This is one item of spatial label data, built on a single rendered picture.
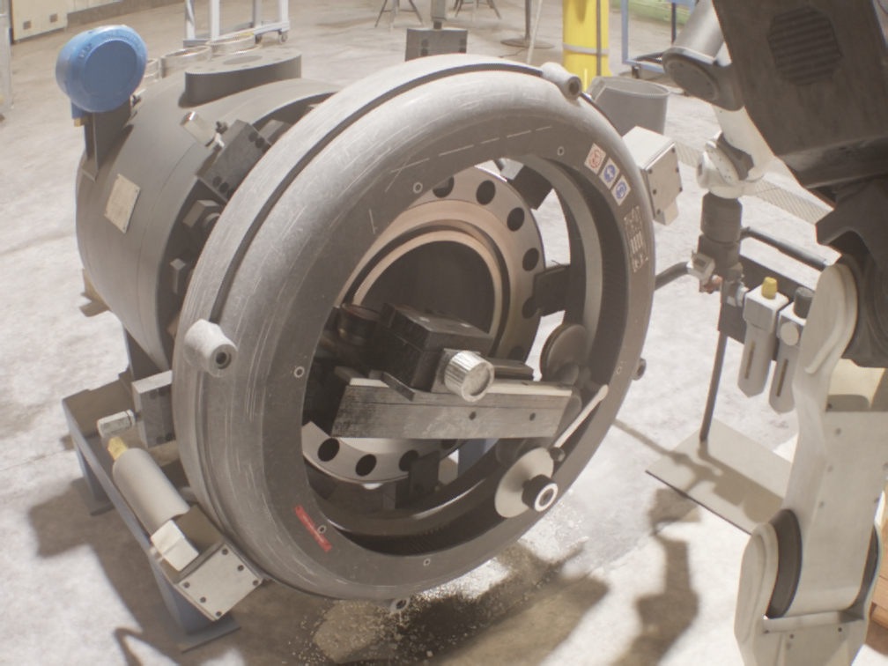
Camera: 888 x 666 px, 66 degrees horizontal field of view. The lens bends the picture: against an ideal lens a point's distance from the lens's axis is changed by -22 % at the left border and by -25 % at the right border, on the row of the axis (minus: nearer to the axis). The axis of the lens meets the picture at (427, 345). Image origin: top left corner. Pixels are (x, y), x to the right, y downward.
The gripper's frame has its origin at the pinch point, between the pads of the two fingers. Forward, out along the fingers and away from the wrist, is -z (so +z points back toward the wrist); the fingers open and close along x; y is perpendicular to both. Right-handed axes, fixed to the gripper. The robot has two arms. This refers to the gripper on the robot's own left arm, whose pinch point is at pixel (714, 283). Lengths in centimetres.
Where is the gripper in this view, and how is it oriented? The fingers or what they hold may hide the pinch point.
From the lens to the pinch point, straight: 164.7
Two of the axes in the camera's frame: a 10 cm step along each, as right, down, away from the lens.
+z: 0.0, -8.7, -5.0
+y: -7.7, 3.2, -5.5
